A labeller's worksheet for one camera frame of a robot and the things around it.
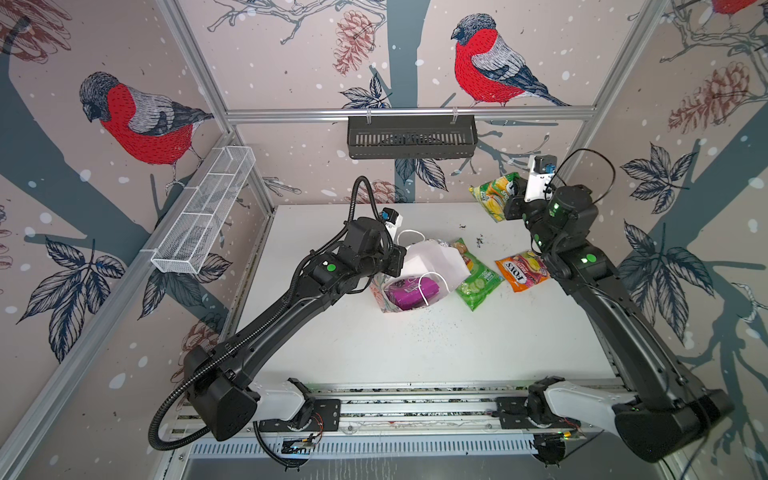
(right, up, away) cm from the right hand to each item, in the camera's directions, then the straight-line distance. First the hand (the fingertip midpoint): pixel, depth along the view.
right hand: (517, 174), depth 67 cm
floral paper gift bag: (-17, -22, +26) cm, 38 cm away
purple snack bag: (-24, -31, +14) cm, 42 cm away
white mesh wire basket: (-80, -16, +5) cm, 81 cm away
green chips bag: (0, -29, +27) cm, 40 cm away
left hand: (-24, -17, +6) cm, 30 cm away
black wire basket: (-20, +21, +40) cm, 49 cm away
